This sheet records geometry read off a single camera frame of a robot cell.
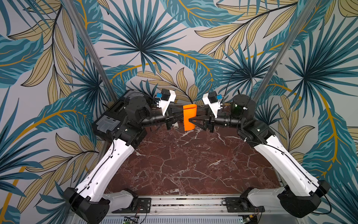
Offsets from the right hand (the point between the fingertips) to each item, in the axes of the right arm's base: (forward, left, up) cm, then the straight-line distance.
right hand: (190, 115), depth 57 cm
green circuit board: (-32, +32, -45) cm, 64 cm away
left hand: (0, +2, +1) cm, 2 cm away
